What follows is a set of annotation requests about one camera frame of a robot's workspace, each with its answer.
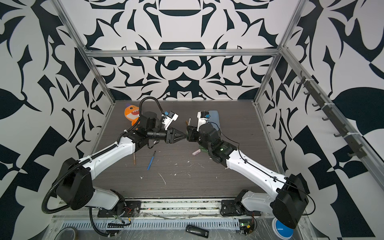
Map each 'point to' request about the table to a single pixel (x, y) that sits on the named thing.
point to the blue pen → (151, 161)
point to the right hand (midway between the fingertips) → (186, 126)
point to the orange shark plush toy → (131, 113)
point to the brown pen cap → (186, 122)
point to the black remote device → (197, 231)
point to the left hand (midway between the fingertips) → (186, 133)
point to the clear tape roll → (67, 233)
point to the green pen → (203, 148)
